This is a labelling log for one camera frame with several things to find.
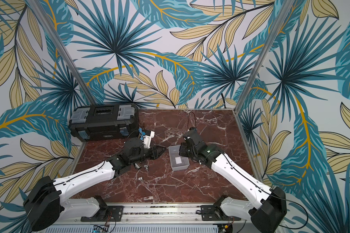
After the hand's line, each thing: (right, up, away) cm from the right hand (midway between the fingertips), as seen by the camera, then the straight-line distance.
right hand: (180, 148), depth 77 cm
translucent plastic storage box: (-2, -12, +15) cm, 19 cm away
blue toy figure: (-27, +6, +25) cm, 37 cm away
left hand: (-8, -1, -2) cm, 8 cm away
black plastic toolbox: (-47, +14, +11) cm, 50 cm away
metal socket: (-21, -14, +13) cm, 28 cm away
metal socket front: (-23, -19, +7) cm, 30 cm away
